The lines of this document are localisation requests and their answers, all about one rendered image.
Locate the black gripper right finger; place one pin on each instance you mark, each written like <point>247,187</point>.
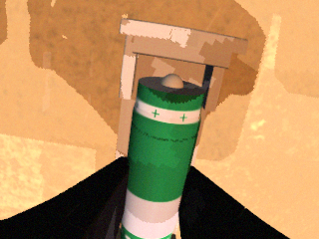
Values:
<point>207,212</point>

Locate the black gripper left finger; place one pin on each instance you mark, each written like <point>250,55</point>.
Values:
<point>90,209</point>

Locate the green and white battery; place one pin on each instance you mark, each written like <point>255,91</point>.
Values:
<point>165,123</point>

